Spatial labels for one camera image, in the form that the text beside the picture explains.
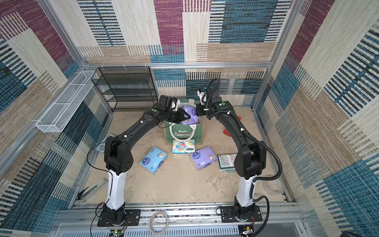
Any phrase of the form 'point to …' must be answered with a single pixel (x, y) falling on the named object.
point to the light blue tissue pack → (153, 161)
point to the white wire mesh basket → (59, 113)
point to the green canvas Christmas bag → (175, 131)
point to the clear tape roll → (273, 187)
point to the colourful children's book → (101, 147)
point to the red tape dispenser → (226, 132)
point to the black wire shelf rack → (126, 88)
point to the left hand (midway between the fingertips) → (191, 117)
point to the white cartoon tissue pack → (183, 148)
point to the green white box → (226, 162)
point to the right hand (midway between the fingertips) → (200, 110)
